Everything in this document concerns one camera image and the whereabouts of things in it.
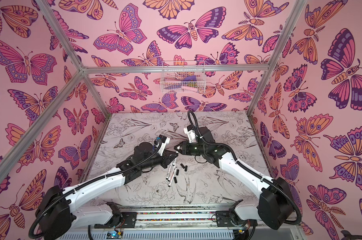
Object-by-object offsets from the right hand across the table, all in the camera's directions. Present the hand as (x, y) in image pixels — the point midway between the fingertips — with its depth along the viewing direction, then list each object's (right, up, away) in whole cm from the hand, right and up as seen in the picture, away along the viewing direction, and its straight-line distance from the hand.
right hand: (175, 146), depth 75 cm
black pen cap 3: (0, -18, +15) cm, 23 cm away
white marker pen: (-1, -9, 0) cm, 9 cm away
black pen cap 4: (-1, -21, +12) cm, 25 cm away
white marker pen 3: (-3, -20, +13) cm, 23 cm away
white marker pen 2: (-4, -21, +11) cm, 24 cm away
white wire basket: (+5, +42, +21) cm, 47 cm away
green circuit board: (-29, -43, -3) cm, 52 cm away
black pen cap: (+5, -16, +17) cm, 24 cm away
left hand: (+1, -4, -1) cm, 4 cm away
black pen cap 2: (+4, -15, +17) cm, 23 cm away
